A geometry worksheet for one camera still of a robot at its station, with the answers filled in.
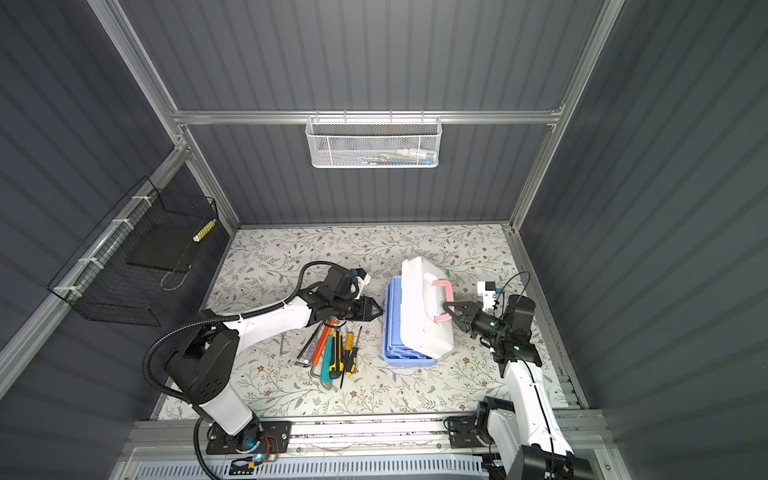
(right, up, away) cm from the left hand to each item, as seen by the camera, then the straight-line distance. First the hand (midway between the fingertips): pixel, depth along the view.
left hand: (379, 311), depth 87 cm
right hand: (+19, +2, -11) cm, 21 cm away
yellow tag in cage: (-48, +24, -5) cm, 54 cm away
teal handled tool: (-15, -14, -3) cm, 21 cm away
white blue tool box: (+11, -3, -9) cm, 14 cm away
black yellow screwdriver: (-8, -13, -2) cm, 15 cm away
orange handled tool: (-17, -9, +2) cm, 19 cm away
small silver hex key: (-30, -11, +2) cm, 31 cm away
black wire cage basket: (-61, +13, -15) cm, 64 cm away
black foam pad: (-54, +19, -11) cm, 59 cm away
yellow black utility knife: (-12, -15, -4) cm, 19 cm away
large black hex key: (-21, -10, +3) cm, 24 cm away
